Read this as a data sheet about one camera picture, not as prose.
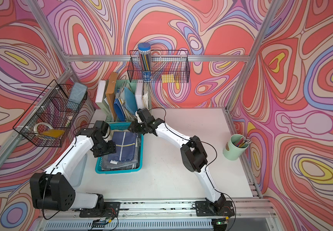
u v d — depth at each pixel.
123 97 0.94
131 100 0.96
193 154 0.55
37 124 0.68
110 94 0.83
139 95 0.93
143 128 0.71
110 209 0.73
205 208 0.73
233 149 0.83
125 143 0.91
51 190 0.41
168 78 0.91
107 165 0.80
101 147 0.68
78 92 0.82
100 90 0.88
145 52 0.72
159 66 0.85
